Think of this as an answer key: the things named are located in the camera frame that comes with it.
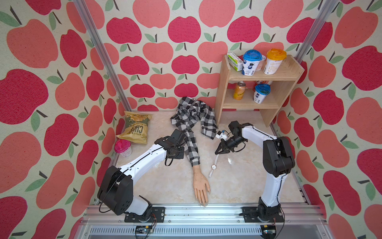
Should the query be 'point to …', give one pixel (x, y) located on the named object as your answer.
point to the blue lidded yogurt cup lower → (261, 90)
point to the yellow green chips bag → (136, 127)
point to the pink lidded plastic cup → (123, 147)
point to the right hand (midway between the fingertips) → (217, 156)
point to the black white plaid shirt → (188, 112)
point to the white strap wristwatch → (214, 166)
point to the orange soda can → (239, 90)
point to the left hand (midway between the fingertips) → (180, 156)
